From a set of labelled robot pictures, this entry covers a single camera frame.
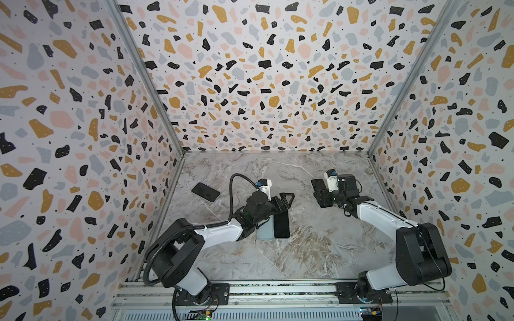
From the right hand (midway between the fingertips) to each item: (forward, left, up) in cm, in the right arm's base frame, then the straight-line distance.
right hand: (319, 188), depth 91 cm
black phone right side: (+2, 0, 0) cm, 2 cm away
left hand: (-9, +14, +7) cm, 18 cm away
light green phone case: (-16, +24, -10) cm, 31 cm away
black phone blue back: (-13, +17, -12) cm, 25 cm away
